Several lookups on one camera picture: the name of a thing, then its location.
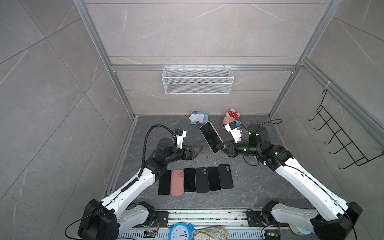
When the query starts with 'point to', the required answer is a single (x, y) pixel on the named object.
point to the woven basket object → (216, 232)
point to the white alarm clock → (299, 231)
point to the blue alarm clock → (181, 231)
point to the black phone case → (201, 178)
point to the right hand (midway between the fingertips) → (217, 145)
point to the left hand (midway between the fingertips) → (197, 145)
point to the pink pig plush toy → (231, 116)
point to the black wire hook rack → (339, 133)
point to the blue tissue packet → (198, 117)
